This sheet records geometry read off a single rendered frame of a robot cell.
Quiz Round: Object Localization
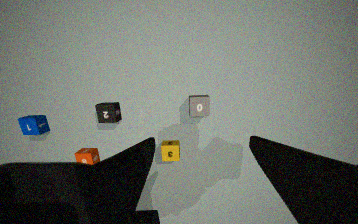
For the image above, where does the yellow digit block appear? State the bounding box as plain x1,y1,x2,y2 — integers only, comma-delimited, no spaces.
161,140,180,161

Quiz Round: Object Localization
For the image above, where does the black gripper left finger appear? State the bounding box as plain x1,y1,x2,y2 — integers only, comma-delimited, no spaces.
0,137,156,224

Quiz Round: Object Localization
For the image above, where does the orange block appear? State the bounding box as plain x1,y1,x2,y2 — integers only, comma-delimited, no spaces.
75,148,100,165

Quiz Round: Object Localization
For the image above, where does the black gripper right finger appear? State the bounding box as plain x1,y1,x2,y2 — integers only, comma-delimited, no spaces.
249,136,358,224

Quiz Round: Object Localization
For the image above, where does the blue cube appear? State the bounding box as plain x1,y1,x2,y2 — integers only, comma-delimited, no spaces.
18,115,50,135

